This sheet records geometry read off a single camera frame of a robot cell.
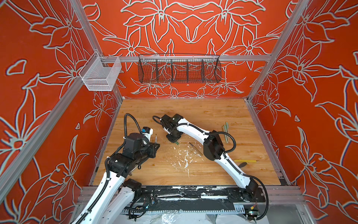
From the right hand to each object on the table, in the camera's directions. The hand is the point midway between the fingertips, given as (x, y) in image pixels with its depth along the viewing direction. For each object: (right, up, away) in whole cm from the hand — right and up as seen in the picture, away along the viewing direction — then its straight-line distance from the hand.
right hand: (171, 139), depth 95 cm
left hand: (-6, +2, -22) cm, 23 cm away
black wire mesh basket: (+5, +51, +3) cm, 51 cm away
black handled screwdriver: (+44, -13, -12) cm, 47 cm away
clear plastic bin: (-49, +46, -2) cm, 67 cm away
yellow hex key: (+47, -11, -10) cm, 49 cm away
